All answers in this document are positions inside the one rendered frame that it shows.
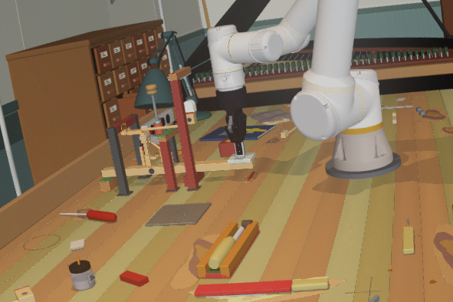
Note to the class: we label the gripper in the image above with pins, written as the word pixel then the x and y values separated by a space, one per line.
pixel 231 101

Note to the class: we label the wooden key with white top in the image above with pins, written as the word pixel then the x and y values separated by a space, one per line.
pixel 207 166

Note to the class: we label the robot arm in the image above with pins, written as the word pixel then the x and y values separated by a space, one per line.
pixel 331 56

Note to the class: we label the let-off screw with wooden knob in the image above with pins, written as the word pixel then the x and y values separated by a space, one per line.
pixel 151 89

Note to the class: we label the orange wooden tray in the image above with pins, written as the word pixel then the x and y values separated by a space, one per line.
pixel 233 256

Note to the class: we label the black grand piano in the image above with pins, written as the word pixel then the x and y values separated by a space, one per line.
pixel 399 69

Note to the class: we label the dark red cube block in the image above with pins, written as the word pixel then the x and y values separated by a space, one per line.
pixel 226 149

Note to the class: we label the blue book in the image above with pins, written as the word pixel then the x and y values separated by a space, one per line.
pixel 215 135

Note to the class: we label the grey felt cloth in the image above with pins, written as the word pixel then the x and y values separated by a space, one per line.
pixel 270 115

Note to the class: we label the small red pencil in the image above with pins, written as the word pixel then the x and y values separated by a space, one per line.
pixel 251 176

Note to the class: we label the small wooden mallet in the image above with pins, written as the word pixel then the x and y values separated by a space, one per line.
pixel 285 133

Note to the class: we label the white and red felt hammer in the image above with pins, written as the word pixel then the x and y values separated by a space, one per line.
pixel 190 107

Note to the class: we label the grey bar with holes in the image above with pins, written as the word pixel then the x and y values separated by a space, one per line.
pixel 168 116

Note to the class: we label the green desk lamp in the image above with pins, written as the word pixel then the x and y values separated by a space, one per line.
pixel 154 86

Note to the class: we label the grey square mat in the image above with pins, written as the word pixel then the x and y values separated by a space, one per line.
pixel 179 214

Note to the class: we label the green and brown small block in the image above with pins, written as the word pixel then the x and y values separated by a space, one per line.
pixel 107 184

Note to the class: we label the small cream strip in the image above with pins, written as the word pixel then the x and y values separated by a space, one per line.
pixel 394 117

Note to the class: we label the grey steel ruler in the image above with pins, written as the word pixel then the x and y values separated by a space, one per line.
pixel 396 107

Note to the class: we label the flat red block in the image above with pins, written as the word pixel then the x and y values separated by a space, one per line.
pixel 134 278

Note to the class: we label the brown wooden drawer cabinet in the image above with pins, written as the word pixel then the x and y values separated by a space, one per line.
pixel 56 113

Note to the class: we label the small grey cubes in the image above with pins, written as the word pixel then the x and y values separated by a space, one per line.
pixel 421 111

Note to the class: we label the small white block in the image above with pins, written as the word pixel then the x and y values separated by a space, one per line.
pixel 77 245

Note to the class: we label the wooden bench edge board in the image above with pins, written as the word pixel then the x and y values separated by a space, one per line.
pixel 41 196

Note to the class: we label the grey tin with brush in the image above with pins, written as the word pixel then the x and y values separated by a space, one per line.
pixel 82 278

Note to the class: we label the light wooden block with hole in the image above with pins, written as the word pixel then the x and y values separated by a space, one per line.
pixel 24 295

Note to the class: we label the red and grey action model frame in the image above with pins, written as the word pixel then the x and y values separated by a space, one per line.
pixel 181 113

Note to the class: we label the grey round base plate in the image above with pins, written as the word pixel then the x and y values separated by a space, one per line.
pixel 362 174

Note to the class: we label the white wall pipe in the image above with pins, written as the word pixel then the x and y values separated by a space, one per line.
pixel 1 113

